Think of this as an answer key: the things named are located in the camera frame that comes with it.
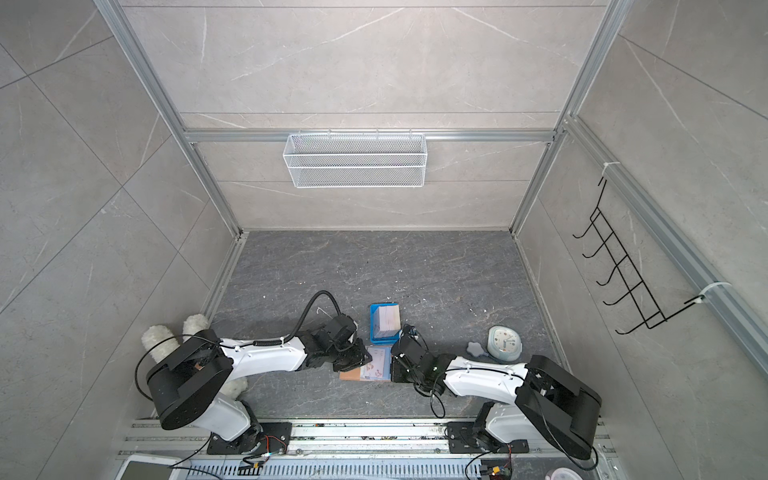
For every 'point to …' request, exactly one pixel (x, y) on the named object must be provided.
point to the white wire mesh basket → (355, 161)
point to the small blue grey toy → (475, 349)
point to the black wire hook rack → (638, 293)
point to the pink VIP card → (379, 368)
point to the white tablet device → (144, 467)
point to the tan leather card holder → (353, 374)
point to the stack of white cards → (387, 321)
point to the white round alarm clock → (504, 343)
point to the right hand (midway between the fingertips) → (394, 369)
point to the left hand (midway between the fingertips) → (378, 357)
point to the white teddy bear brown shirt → (159, 340)
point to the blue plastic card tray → (380, 341)
